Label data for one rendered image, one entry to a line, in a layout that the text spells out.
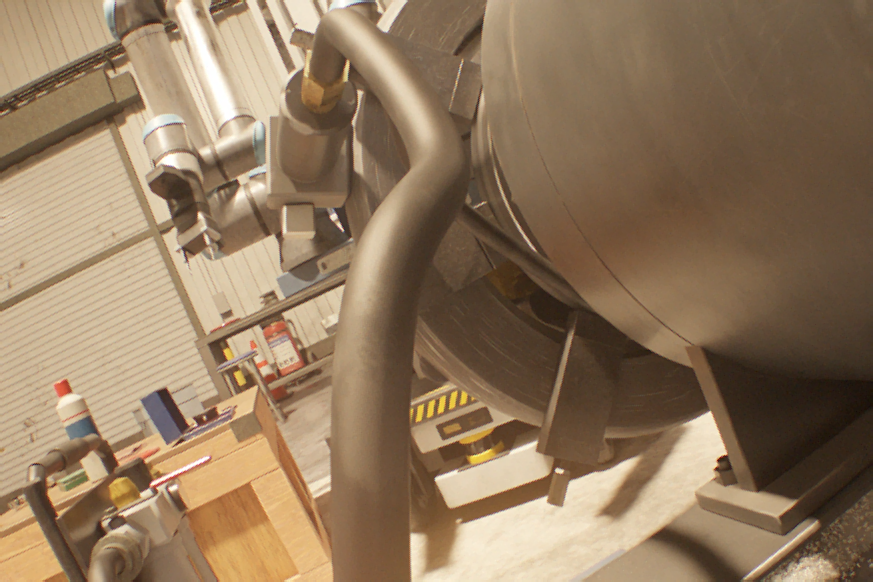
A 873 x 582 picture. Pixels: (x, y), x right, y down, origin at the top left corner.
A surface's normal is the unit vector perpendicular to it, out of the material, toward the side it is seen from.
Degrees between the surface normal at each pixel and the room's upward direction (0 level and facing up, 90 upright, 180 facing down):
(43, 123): 90
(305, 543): 90
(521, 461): 90
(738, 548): 0
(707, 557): 0
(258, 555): 90
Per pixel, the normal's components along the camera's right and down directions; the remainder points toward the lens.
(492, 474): -0.24, 0.16
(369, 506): -0.04, -0.11
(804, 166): -0.76, 0.60
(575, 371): 0.26, -0.07
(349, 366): -0.54, -0.17
